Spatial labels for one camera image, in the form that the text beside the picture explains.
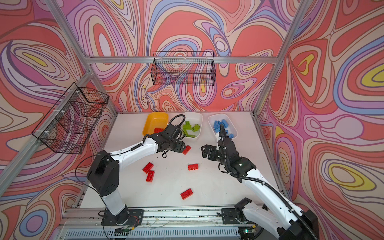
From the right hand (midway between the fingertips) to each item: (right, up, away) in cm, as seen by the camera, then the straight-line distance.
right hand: (209, 152), depth 78 cm
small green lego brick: (-7, +13, +27) cm, 30 cm away
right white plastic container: (+8, +19, +33) cm, 39 cm away
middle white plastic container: (-9, +15, +30) cm, 35 cm away
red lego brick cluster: (-36, -11, +11) cm, 39 cm away
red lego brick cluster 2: (-34, -16, +8) cm, 38 cm away
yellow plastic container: (-38, +19, +33) cm, 54 cm away
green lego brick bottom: (-12, +13, +30) cm, 35 cm away
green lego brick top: (-10, +7, +23) cm, 27 cm away
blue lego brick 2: (+9, +14, +30) cm, 34 cm away
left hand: (-16, +3, +11) cm, 20 cm away
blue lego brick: (+15, +16, +31) cm, 38 cm away
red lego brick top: (-13, -2, +19) cm, 23 cm away
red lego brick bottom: (-13, -24, +3) cm, 27 cm away
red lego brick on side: (-9, -11, +12) cm, 19 cm away
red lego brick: (-35, +11, +29) cm, 47 cm away
